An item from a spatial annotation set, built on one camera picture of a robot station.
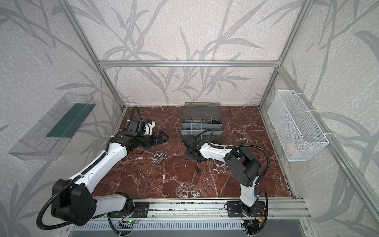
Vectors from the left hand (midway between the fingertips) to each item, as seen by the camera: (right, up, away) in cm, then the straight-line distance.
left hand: (165, 135), depth 82 cm
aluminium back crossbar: (+59, +45, +14) cm, 76 cm away
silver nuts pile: (-7, -15, +10) cm, 20 cm away
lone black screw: (+18, -21, +5) cm, 28 cm away
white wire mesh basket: (+62, +2, -20) cm, 65 cm away
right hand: (+13, -11, +12) cm, 21 cm away
